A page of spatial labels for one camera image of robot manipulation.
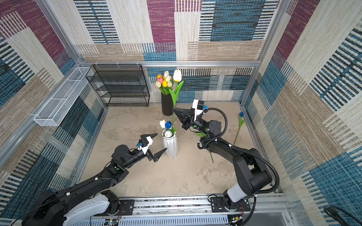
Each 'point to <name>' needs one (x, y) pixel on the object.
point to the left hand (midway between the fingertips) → (160, 139)
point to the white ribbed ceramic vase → (171, 144)
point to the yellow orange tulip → (159, 76)
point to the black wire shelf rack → (120, 85)
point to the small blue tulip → (241, 122)
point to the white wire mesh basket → (53, 112)
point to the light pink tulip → (169, 84)
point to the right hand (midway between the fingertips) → (173, 110)
